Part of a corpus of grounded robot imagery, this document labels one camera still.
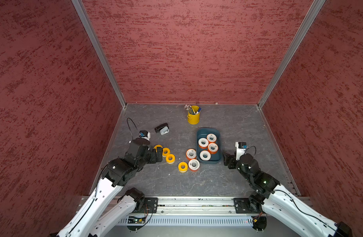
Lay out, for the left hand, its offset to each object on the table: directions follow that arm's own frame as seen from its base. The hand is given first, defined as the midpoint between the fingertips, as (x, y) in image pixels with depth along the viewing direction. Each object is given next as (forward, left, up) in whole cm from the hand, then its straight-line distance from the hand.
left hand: (153, 153), depth 72 cm
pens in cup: (+38, -22, -8) cm, 45 cm away
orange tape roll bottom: (+2, -21, -19) cm, 28 cm away
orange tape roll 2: (+12, -34, -17) cm, 40 cm away
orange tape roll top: (+20, -34, -18) cm, 43 cm away
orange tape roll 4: (+9, -20, -19) cm, 29 cm away
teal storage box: (+24, -28, -16) cm, 40 cm away
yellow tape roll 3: (+5, -7, -18) cm, 20 cm away
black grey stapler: (+26, 0, -16) cm, 31 cm away
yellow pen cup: (+34, -22, -14) cm, 43 cm away
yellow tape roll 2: (+10, -4, -18) cm, 21 cm away
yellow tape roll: (+14, +3, -18) cm, 23 cm away
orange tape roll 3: (+8, -29, -18) cm, 35 cm away
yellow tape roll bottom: (-2, -16, -18) cm, 24 cm away
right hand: (+4, -40, -9) cm, 41 cm away
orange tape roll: (+16, -28, -17) cm, 37 cm away
